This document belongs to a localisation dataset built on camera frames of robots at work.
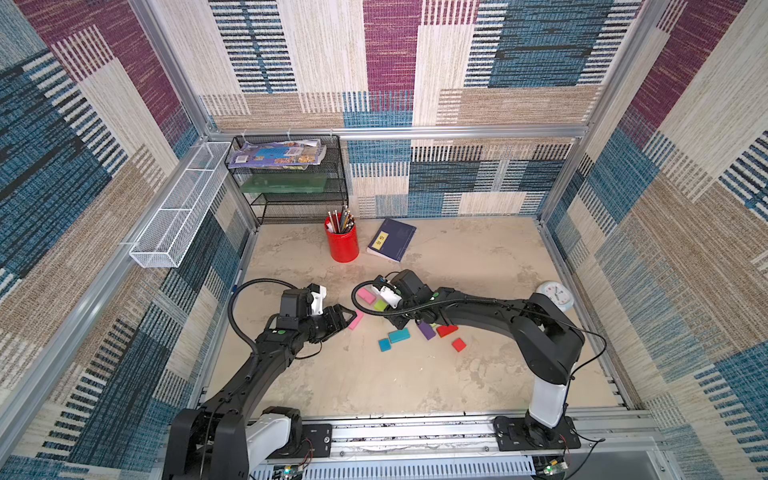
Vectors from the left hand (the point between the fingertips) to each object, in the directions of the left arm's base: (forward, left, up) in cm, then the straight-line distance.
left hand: (352, 318), depth 84 cm
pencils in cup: (+34, +6, +4) cm, 34 cm away
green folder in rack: (+40, +23, +16) cm, 49 cm away
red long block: (0, -28, -9) cm, 29 cm away
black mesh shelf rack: (+50, +24, -3) cm, 56 cm away
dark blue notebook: (+38, -12, -9) cm, 40 cm away
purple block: (0, -22, -9) cm, 23 cm away
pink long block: (+11, -3, -5) cm, 12 cm away
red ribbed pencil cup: (+31, +5, -5) cm, 32 cm away
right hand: (+5, -12, -6) cm, 14 cm away
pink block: (+4, 0, -9) cm, 10 cm away
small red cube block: (-4, -31, -10) cm, 32 cm away
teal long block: (0, -13, -10) cm, 17 cm away
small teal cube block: (-4, -9, -10) cm, 14 cm away
